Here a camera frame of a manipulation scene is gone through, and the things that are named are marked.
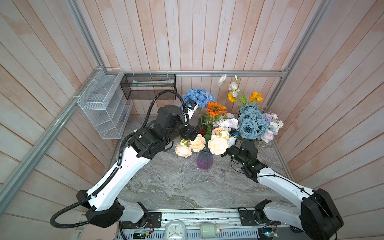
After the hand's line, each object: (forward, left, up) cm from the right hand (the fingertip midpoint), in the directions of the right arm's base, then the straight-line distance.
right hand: (215, 139), depth 79 cm
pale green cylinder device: (-40, +4, -13) cm, 42 cm away
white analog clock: (-40, +20, -18) cm, 48 cm away
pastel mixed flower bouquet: (+5, -31, +7) cm, 32 cm away
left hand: (-5, +13, +19) cm, 23 cm away
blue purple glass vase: (-2, +4, -18) cm, 19 cm away
